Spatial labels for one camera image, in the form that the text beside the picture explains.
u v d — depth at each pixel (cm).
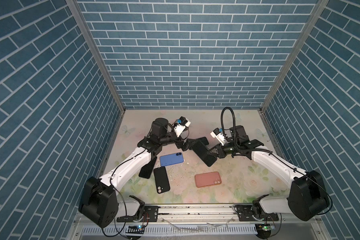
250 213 73
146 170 87
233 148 69
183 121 63
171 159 94
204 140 102
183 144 68
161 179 85
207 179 87
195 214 75
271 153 53
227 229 71
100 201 40
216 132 75
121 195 41
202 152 81
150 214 74
